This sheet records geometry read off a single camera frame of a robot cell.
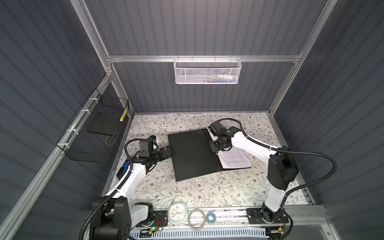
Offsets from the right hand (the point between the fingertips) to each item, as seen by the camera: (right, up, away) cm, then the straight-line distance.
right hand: (214, 148), depth 90 cm
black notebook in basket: (-57, +15, -14) cm, 60 cm away
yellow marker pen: (-51, +19, -8) cm, 55 cm away
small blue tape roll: (-4, -34, -14) cm, 37 cm away
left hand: (-28, -2, -3) cm, 29 cm away
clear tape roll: (-11, -34, -14) cm, 39 cm away
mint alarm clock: (-21, -30, -17) cm, 40 cm away
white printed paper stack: (+13, -7, +2) cm, 15 cm away
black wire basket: (-63, +8, -18) cm, 66 cm away
